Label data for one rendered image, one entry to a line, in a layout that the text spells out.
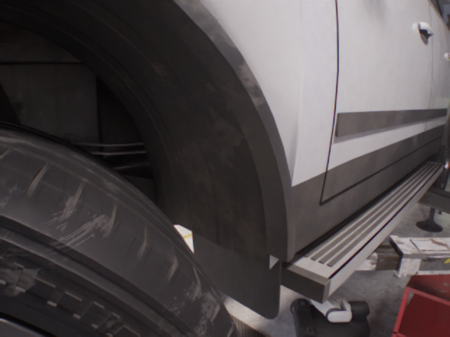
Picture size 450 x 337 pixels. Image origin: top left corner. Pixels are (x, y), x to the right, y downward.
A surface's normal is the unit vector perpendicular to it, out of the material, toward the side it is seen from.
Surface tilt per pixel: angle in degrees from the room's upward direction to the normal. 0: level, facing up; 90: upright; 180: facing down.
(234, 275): 93
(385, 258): 90
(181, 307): 71
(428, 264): 90
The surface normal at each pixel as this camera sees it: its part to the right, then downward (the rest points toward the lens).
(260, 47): 0.50, 0.40
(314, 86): 0.70, 0.21
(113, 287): 0.51, -0.04
